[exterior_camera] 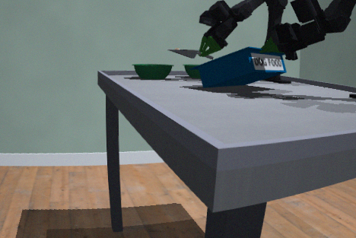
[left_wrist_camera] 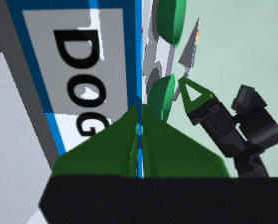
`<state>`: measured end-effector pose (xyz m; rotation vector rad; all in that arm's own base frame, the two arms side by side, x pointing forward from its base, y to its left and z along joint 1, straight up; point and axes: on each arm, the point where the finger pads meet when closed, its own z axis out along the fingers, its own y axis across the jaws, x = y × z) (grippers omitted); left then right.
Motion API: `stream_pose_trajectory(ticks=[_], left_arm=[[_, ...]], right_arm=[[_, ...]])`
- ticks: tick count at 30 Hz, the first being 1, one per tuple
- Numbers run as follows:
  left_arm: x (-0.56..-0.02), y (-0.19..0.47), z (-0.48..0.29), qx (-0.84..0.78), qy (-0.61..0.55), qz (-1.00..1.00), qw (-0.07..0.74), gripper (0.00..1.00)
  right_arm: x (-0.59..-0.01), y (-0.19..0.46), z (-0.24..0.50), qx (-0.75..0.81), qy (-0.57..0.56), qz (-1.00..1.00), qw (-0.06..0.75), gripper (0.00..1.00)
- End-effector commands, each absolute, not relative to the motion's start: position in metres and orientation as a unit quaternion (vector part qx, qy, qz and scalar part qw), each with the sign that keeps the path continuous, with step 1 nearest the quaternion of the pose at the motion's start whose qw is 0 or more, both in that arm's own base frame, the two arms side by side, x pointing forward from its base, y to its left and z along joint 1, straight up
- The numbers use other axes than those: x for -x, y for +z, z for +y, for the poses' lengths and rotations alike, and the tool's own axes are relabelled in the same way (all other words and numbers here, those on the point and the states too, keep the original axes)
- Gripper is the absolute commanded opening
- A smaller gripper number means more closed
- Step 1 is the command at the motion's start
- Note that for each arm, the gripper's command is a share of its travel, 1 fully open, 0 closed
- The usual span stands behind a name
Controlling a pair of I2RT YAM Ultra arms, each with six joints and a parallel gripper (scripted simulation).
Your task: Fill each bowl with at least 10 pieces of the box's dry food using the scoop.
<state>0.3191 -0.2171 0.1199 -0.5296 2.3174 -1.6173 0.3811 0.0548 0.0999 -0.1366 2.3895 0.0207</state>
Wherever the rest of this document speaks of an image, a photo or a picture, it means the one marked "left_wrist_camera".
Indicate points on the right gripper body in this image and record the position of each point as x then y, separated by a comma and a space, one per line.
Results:
204, 111

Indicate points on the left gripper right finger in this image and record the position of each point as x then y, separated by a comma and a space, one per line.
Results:
174, 154

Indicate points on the green bowl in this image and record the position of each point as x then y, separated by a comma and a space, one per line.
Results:
160, 97
165, 18

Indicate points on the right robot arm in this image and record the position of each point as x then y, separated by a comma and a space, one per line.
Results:
257, 126

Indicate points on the grey table edge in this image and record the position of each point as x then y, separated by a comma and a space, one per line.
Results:
170, 61

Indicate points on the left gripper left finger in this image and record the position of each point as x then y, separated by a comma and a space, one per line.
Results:
106, 152

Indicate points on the blue dog food box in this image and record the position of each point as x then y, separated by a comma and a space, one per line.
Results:
85, 59

